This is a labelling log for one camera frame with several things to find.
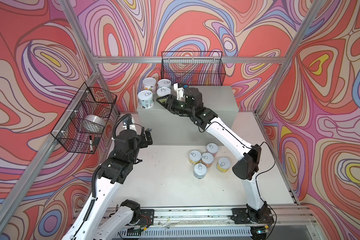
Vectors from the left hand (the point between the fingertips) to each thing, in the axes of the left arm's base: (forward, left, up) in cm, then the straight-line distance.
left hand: (141, 129), depth 69 cm
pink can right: (+6, -38, -26) cm, 47 cm away
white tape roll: (+3, +24, +1) cm, 24 cm away
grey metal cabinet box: (+11, -11, -14) cm, 21 cm away
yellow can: (-6, -43, -27) cm, 51 cm away
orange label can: (-2, -35, -26) cm, 44 cm away
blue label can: (-9, -30, -27) cm, 41 cm away
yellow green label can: (0, -27, -27) cm, 38 cm away
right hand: (+11, -8, +6) cm, 15 cm away
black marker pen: (-3, +26, -7) cm, 27 cm away
